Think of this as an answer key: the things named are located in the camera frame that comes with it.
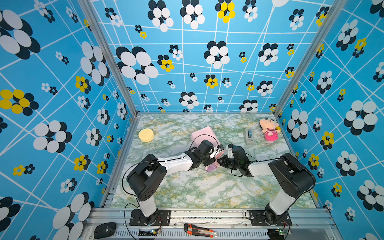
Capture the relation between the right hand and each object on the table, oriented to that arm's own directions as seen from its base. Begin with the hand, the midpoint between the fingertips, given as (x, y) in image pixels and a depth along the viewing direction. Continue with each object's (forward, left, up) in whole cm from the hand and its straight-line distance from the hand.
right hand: (217, 161), depth 94 cm
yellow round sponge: (+18, +49, +4) cm, 53 cm away
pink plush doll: (+21, -38, +6) cm, 44 cm away
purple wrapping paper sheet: (+1, +8, +27) cm, 28 cm away
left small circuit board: (-38, +40, -2) cm, 55 cm away
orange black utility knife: (-36, +16, +1) cm, 39 cm away
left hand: (+2, +3, +7) cm, 8 cm away
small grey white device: (+17, -23, +3) cm, 29 cm away
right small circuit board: (-37, -25, 0) cm, 45 cm away
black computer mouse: (-37, +56, +4) cm, 67 cm away
